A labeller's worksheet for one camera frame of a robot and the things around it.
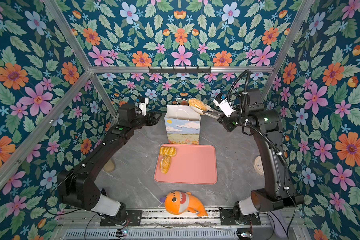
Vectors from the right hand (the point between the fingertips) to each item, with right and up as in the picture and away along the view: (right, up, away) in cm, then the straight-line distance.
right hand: (223, 114), depth 66 cm
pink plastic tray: (-13, -29, +27) cm, 42 cm away
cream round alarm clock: (+26, -29, +23) cm, 45 cm away
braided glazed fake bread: (-27, -21, +28) cm, 44 cm away
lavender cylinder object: (+25, -51, +3) cm, 57 cm away
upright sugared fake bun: (-30, -28, +23) cm, 47 cm away
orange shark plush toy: (-21, -42, +5) cm, 47 cm away
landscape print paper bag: (-20, -4, +18) cm, 27 cm away
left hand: (-31, +4, +11) cm, 33 cm away
